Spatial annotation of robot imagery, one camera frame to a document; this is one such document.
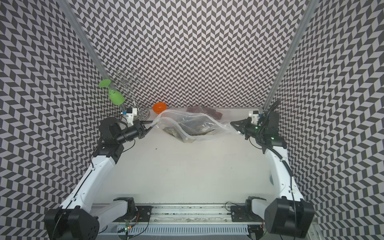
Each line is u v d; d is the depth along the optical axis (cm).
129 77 102
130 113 66
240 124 71
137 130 63
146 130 66
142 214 72
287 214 38
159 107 116
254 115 69
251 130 65
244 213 72
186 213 74
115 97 102
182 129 64
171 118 68
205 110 119
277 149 50
